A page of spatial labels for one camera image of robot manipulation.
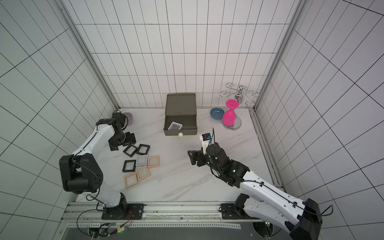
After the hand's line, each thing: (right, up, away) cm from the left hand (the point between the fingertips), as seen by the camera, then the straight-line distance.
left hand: (125, 147), depth 85 cm
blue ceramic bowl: (+58, +21, +29) cm, 68 cm away
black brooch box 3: (+2, -11, +2) cm, 12 cm away
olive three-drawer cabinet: (+32, +19, +6) cm, 38 cm away
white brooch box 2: (+8, -9, +6) cm, 13 cm away
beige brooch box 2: (+10, -15, 0) cm, 18 cm away
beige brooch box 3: (+4, -18, -2) cm, 19 cm away
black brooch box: (-2, -4, +11) cm, 12 cm away
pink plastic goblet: (+62, +18, +3) cm, 64 cm away
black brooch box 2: (+6, -4, +13) cm, 15 cm away
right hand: (+38, 0, -12) cm, 40 cm away
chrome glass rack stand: (+69, +33, +2) cm, 76 cm away
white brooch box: (+29, +13, +5) cm, 32 cm away
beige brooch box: (+15, -10, +5) cm, 19 cm away
